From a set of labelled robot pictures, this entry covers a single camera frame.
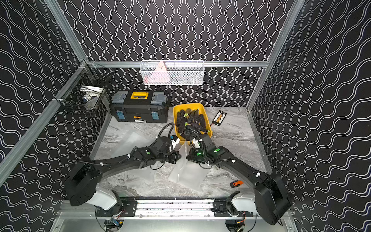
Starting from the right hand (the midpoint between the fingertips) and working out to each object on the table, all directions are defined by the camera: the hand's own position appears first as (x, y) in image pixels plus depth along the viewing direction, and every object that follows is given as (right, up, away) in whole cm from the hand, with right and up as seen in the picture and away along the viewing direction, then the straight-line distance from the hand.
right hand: (186, 156), depth 81 cm
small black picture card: (+26, +23, +32) cm, 47 cm away
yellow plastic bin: (-6, +32, +33) cm, 46 cm away
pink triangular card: (-16, +49, +9) cm, 53 cm away
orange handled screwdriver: (+27, -15, -1) cm, 31 cm away
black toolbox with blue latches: (-32, +30, +16) cm, 46 cm away
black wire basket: (-62, +38, +9) cm, 73 cm away
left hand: (-2, +1, 0) cm, 3 cm away
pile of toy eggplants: (+4, +22, +28) cm, 36 cm away
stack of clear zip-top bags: (-43, +6, +19) cm, 48 cm away
